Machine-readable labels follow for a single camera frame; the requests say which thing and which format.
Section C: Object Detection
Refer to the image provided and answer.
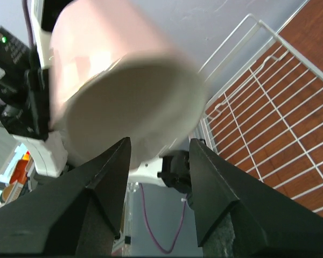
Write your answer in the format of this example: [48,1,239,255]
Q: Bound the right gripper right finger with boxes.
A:
[189,139,323,254]

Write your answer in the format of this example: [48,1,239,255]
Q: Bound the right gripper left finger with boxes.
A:
[0,137,131,254]

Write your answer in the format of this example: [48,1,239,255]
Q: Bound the pink faceted mug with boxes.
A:
[50,1,207,169]

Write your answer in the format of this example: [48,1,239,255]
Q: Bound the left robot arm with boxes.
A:
[0,1,206,191]

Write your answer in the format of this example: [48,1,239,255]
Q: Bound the white wire dish rack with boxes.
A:
[196,14,323,217]

